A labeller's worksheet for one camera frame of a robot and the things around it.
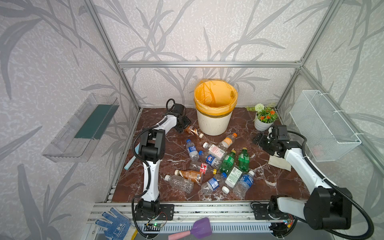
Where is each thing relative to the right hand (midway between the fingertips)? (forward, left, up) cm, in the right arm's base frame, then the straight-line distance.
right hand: (257, 138), depth 87 cm
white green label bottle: (-20, +16, -9) cm, 28 cm away
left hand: (+19, +41, -7) cm, 46 cm away
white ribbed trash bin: (+10, +26, -2) cm, 28 cm away
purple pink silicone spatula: (-42, +33, -11) cm, 55 cm away
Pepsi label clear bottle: (-10, +27, -8) cm, 30 cm away
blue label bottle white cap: (-24, +11, -8) cm, 28 cm away
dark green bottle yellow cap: (-9, +8, -10) cm, 15 cm away
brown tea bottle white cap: (-20, +37, -7) cm, 42 cm away
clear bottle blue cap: (-4, +39, -9) cm, 40 cm away
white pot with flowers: (+13, -8, -6) cm, 17 cm away
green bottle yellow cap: (-11, +18, -9) cm, 23 cm away
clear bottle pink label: (-4, +25, -8) cm, 26 cm away
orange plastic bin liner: (+32, +23, +2) cm, 40 cm away
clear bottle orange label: (+2, +16, -8) cm, 19 cm away
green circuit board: (-41, +54, -12) cm, 69 cm away
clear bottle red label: (-15, +33, -7) cm, 37 cm away
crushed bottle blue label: (-24, +29, -10) cm, 39 cm away
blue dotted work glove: (-41, +73, -12) cm, 85 cm away
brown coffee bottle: (+12, +39, -9) cm, 42 cm away
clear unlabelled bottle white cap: (-25, +41, -8) cm, 49 cm away
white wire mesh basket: (-11, -22, +20) cm, 32 cm away
